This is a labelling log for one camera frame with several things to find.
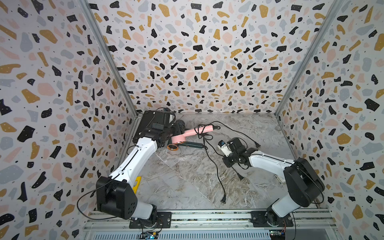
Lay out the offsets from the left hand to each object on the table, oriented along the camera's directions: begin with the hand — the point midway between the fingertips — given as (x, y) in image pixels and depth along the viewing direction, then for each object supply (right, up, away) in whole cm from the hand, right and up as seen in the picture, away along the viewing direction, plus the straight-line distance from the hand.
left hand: (181, 126), depth 82 cm
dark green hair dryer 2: (-6, -13, +15) cm, 21 cm away
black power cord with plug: (+34, -30, +5) cm, 46 cm away
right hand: (+25, -20, +9) cm, 33 cm away
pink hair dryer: (+1, -6, -5) cm, 7 cm away
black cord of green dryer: (+12, 0, -6) cm, 13 cm away
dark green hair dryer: (-3, 0, +25) cm, 25 cm away
